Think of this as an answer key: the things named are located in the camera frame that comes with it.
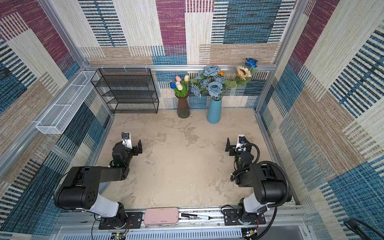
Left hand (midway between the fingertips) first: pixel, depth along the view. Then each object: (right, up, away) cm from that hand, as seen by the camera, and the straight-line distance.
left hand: (131, 138), depth 92 cm
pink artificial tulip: (+27, +37, +6) cm, 47 cm away
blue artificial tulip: (+25, +33, +2) cm, 41 cm away
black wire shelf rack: (-10, +33, +19) cm, 40 cm away
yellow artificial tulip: (+33, +38, +5) cm, 50 cm away
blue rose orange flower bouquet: (+48, +34, -1) cm, 59 cm away
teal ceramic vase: (+51, +16, +11) cm, 55 cm away
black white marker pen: (+41, -37, -18) cm, 57 cm away
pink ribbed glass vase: (+30, +21, +15) cm, 39 cm away
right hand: (+63, 0, -2) cm, 63 cm away
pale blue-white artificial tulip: (+29, +31, 0) cm, 43 cm away
